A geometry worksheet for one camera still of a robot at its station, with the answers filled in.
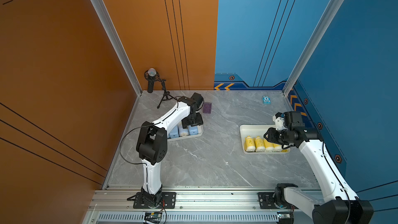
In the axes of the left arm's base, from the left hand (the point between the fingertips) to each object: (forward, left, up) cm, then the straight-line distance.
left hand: (196, 123), depth 92 cm
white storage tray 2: (+1, -37, -10) cm, 38 cm away
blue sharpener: (-7, +12, -1) cm, 14 cm away
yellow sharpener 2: (-13, -35, -1) cm, 38 cm away
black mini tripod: (+25, +23, -1) cm, 34 cm away
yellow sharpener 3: (-14, -40, -1) cm, 43 cm away
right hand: (-11, -37, +7) cm, 40 cm away
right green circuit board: (-44, -42, -9) cm, 62 cm away
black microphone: (+25, +29, +15) cm, 41 cm away
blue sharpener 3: (-4, +2, -2) cm, 5 cm away
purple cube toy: (+15, -6, -4) cm, 17 cm away
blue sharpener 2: (-6, +7, -1) cm, 9 cm away
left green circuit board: (-45, +19, -11) cm, 50 cm away
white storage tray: (-1, -2, -8) cm, 8 cm away
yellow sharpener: (-13, -30, 0) cm, 33 cm away
